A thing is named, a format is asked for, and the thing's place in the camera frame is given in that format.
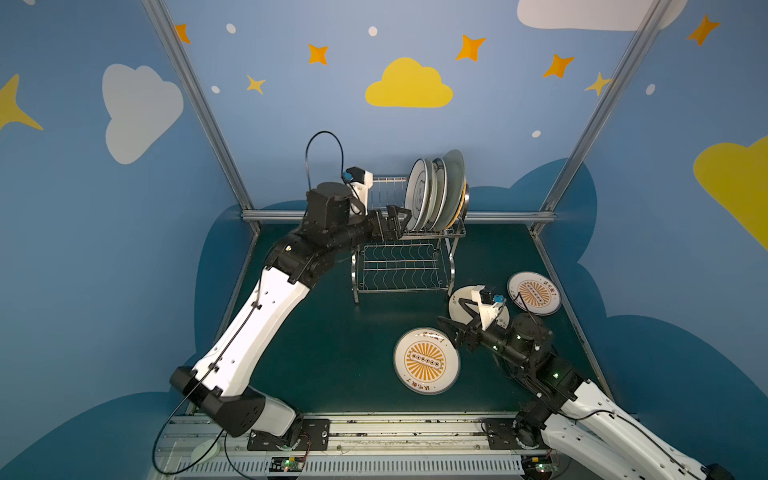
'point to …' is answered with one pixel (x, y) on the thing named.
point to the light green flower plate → (433, 193)
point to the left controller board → (286, 464)
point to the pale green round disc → (202, 449)
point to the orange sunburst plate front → (426, 361)
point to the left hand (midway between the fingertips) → (401, 213)
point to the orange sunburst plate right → (539, 294)
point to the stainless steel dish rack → (417, 262)
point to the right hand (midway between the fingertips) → (456, 307)
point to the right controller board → (537, 467)
